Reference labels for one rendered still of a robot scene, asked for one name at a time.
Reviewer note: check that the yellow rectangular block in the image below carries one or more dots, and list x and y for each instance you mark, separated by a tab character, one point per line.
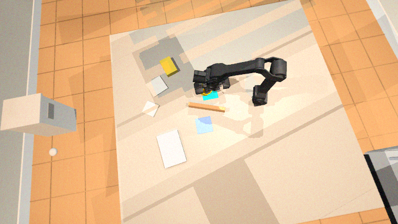
168	66

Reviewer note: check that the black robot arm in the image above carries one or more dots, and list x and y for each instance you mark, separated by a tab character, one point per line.
219	72

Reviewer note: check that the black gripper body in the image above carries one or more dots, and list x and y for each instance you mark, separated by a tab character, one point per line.
199	86

